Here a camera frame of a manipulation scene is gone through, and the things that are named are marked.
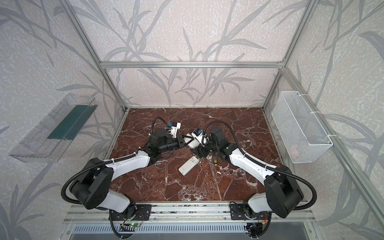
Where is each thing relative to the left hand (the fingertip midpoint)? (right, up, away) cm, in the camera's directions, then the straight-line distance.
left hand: (195, 136), depth 79 cm
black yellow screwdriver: (+12, -16, +10) cm, 22 cm away
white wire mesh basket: (+46, +3, -17) cm, 49 cm away
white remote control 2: (-4, -19, +10) cm, 22 cm away
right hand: (0, -3, +4) cm, 5 cm away
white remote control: (-1, -4, 0) cm, 4 cm away
